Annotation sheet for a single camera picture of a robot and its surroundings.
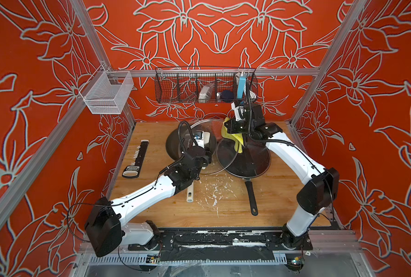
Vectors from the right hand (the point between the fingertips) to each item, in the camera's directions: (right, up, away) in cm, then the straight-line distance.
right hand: (220, 122), depth 79 cm
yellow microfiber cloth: (+7, -7, -3) cm, 11 cm away
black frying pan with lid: (+16, -18, +1) cm, 24 cm away
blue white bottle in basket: (+14, +23, +18) cm, 32 cm away
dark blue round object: (+5, +16, +15) cm, 22 cm away
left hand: (-7, -9, -4) cm, 12 cm away
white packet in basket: (-8, +16, +11) cm, 21 cm away
